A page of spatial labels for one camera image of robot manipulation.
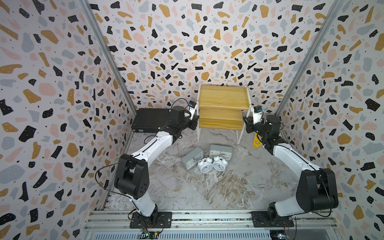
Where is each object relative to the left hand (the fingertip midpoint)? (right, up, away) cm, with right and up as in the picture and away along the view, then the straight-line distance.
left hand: (198, 115), depth 85 cm
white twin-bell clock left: (+4, -28, 0) cm, 29 cm away
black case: (-37, -1, +28) cm, 47 cm away
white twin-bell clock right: (+12, -28, +1) cm, 30 cm away
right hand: (+27, -1, -1) cm, 27 cm away
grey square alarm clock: (-5, -26, +1) cm, 26 cm away
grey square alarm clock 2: (+13, -21, +6) cm, 26 cm away
